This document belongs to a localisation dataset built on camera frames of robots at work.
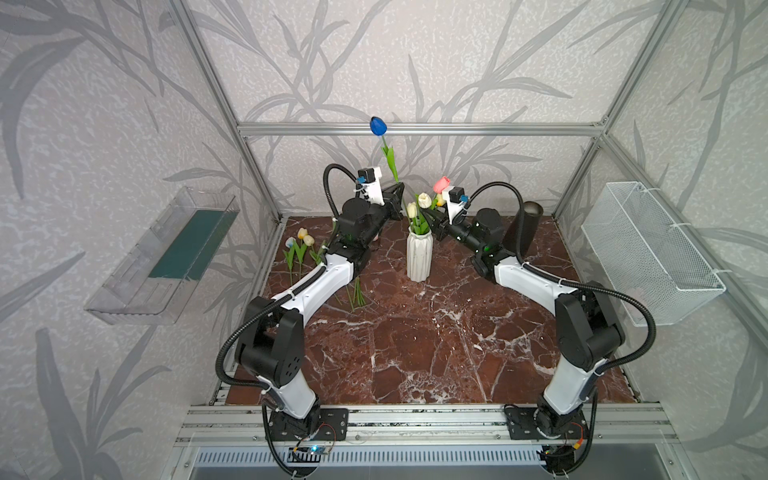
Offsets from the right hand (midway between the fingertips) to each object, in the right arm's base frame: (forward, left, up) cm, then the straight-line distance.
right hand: (428, 197), depth 81 cm
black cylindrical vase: (+4, -34, -13) cm, 36 cm away
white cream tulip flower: (-3, +4, -2) cm, 6 cm away
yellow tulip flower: (-6, -3, +4) cm, 7 cm away
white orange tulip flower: (+11, +46, -29) cm, 55 cm away
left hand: (0, +5, +7) cm, 9 cm away
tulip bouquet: (-14, +22, -30) cm, 40 cm away
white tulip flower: (-6, +2, +4) cm, 7 cm away
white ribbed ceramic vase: (-7, +2, -18) cm, 19 cm away
